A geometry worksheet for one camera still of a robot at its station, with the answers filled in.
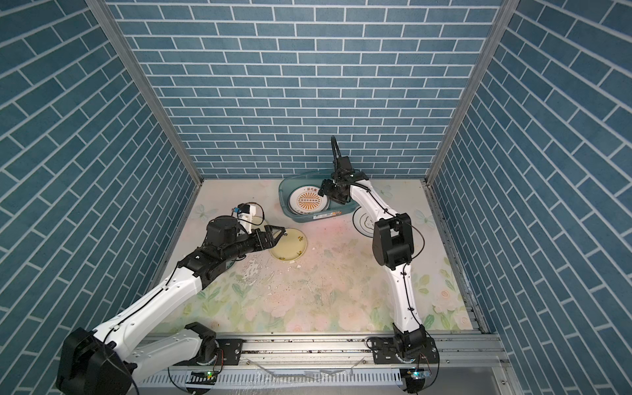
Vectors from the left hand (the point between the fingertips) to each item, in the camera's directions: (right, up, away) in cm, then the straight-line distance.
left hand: (282, 233), depth 77 cm
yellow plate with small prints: (0, -8, +18) cm, 20 cm away
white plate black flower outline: (+30, +1, +28) cm, 41 cm away
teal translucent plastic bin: (+18, +6, +27) cm, 33 cm away
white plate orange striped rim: (+4, +11, +31) cm, 33 cm away
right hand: (+13, +13, +23) cm, 30 cm away
